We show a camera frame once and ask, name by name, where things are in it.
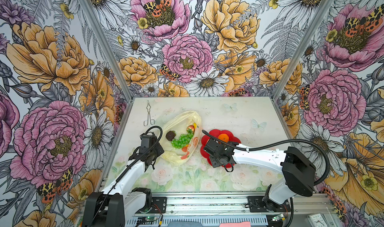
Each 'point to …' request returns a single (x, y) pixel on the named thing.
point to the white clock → (317, 220)
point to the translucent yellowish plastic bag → (172, 155)
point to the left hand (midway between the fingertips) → (159, 152)
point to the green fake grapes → (183, 140)
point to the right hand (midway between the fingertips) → (219, 164)
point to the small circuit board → (147, 218)
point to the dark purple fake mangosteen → (170, 135)
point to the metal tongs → (148, 106)
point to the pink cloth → (243, 224)
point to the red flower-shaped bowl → (215, 133)
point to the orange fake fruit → (223, 137)
